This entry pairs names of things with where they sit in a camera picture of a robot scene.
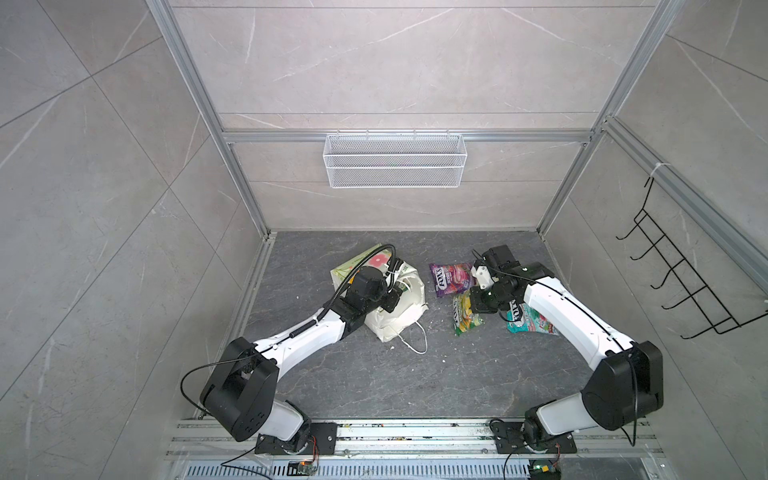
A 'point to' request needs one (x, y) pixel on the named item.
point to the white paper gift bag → (392, 322)
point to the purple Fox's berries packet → (452, 279)
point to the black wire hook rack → (720, 319)
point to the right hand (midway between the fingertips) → (472, 303)
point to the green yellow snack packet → (463, 318)
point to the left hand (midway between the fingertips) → (397, 276)
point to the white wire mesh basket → (395, 161)
